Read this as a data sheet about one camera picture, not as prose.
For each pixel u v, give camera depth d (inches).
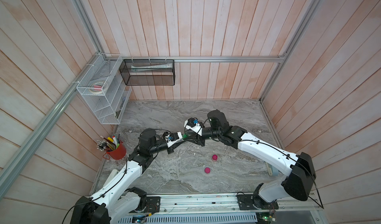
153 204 28.8
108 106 30.5
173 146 26.1
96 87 28.7
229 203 29.8
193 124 23.7
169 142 24.7
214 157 34.5
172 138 23.9
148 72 40.9
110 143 33.6
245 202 29.1
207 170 33.0
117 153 32.3
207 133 25.0
